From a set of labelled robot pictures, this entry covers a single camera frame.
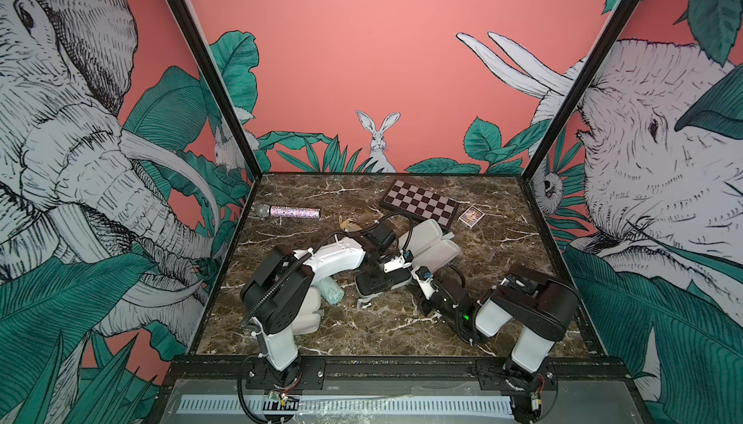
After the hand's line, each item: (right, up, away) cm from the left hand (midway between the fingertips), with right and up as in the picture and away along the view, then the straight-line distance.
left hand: (386, 274), depth 90 cm
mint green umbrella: (-17, -4, -4) cm, 18 cm away
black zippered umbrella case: (-3, +1, -10) cm, 10 cm away
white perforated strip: (-10, -27, -19) cm, 35 cm away
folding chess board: (+13, +23, +18) cm, 32 cm away
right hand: (+7, -2, -1) cm, 7 cm away
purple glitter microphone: (-38, +19, +14) cm, 45 cm away
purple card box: (+32, +17, +17) cm, 40 cm away
